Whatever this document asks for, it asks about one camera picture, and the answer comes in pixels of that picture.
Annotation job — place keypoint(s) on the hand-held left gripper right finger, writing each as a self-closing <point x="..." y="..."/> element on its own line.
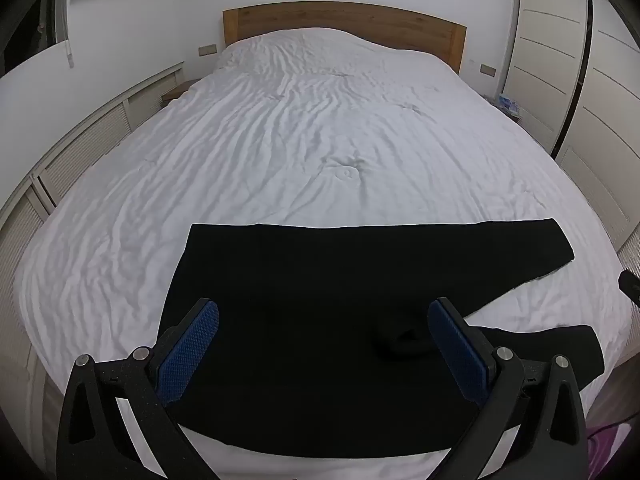
<point x="455" y="350"/>

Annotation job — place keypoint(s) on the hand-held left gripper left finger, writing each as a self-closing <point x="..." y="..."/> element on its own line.
<point x="192" y="345"/>

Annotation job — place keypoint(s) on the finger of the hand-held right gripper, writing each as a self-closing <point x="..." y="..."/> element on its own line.
<point x="631" y="286"/>

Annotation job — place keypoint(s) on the black pants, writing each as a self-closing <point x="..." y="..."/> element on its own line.
<point x="300" y="285"/>

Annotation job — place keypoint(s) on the purple bag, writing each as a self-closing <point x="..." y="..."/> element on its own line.
<point x="612" y="452"/>

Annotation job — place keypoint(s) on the blue and white packet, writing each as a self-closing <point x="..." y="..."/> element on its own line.
<point x="510" y="105"/>

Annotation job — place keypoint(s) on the white bed duvet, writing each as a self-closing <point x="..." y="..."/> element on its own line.
<point x="300" y="135"/>

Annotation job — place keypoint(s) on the wooden nightstand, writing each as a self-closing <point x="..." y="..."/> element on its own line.
<point x="176" y="91"/>

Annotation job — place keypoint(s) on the wooden headboard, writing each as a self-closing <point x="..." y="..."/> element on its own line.
<point x="350" y="17"/>

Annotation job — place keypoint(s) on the wall switch panel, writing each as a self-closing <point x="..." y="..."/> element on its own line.
<point x="207" y="50"/>
<point x="487" y="69"/>

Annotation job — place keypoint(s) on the white window frame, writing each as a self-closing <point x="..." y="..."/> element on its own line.
<point x="67" y="35"/>

